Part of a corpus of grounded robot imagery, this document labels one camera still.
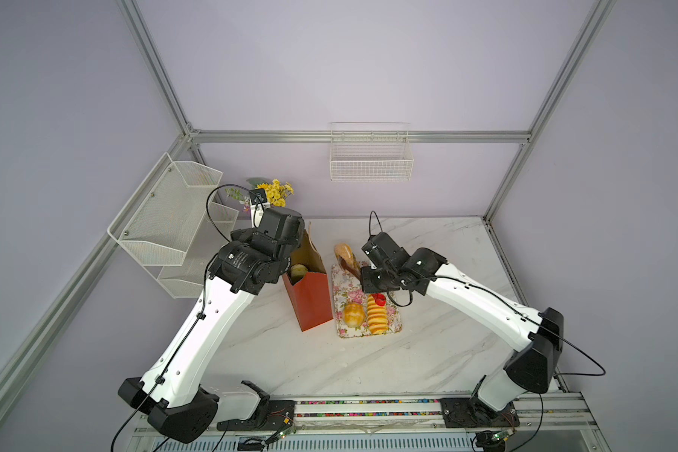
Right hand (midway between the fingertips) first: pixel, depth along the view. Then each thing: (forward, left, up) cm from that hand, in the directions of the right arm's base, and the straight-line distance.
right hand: (366, 284), depth 77 cm
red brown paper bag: (-1, +16, -5) cm, 17 cm away
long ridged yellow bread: (-2, -4, -16) cm, 17 cm away
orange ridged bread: (+11, +22, -9) cm, 26 cm away
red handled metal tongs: (-7, -3, +5) cm, 10 cm away
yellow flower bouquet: (+31, +28, +8) cm, 42 cm away
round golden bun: (-1, +4, -16) cm, 16 cm away
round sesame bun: (+12, +5, -4) cm, 14 cm away
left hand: (+4, +25, +17) cm, 31 cm away
